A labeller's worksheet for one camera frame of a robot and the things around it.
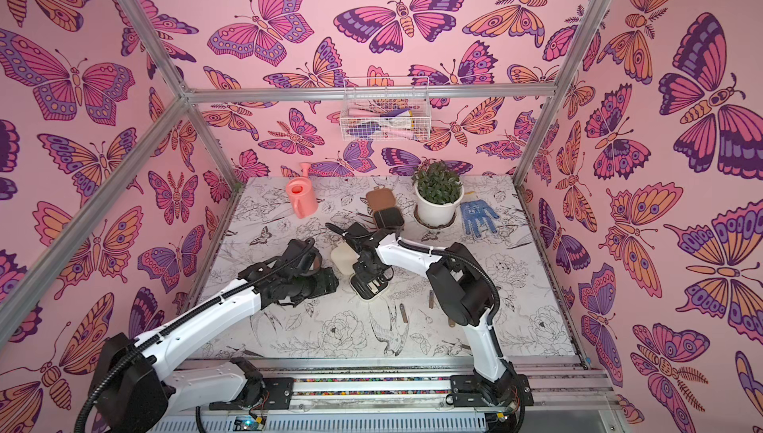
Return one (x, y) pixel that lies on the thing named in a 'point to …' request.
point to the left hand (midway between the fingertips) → (332, 283)
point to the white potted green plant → (438, 193)
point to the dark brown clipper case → (381, 202)
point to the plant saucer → (424, 225)
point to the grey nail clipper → (403, 312)
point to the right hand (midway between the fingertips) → (370, 270)
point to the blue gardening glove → (475, 214)
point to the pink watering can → (302, 194)
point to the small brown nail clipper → (431, 299)
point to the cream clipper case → (368, 287)
